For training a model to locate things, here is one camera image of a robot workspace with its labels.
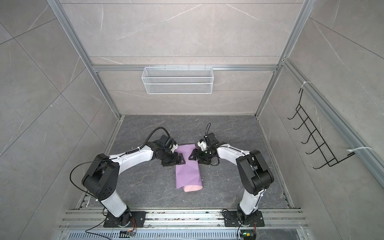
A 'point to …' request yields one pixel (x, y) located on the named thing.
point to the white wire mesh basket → (177, 80)
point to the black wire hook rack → (331, 160)
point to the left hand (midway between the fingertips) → (180, 160)
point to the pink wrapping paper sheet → (188, 176)
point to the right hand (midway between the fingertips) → (194, 158)
